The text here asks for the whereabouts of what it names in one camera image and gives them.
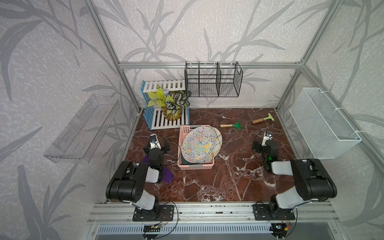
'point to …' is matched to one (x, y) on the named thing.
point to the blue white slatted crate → (153, 118)
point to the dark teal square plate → (184, 163)
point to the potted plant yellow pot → (172, 102)
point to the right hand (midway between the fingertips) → (262, 138)
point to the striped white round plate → (219, 142)
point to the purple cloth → (167, 175)
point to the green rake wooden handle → (238, 125)
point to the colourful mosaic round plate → (198, 144)
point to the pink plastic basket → (183, 130)
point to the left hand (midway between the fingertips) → (157, 138)
